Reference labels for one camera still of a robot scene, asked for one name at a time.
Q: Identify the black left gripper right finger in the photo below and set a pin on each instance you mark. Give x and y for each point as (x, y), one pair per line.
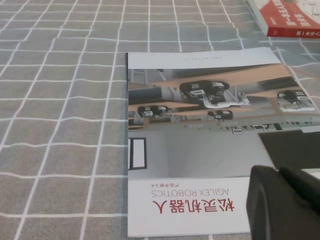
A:
(304, 184)

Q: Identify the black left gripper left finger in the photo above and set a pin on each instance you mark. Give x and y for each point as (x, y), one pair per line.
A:
(275, 211)

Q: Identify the Agilex robotics brochure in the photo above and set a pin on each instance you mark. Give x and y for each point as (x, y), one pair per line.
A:
(197, 124)

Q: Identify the red map cover book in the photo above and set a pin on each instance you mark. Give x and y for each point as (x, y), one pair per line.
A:
(288, 18)

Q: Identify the grey checked tablecloth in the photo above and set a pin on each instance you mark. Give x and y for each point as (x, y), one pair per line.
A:
(63, 101)

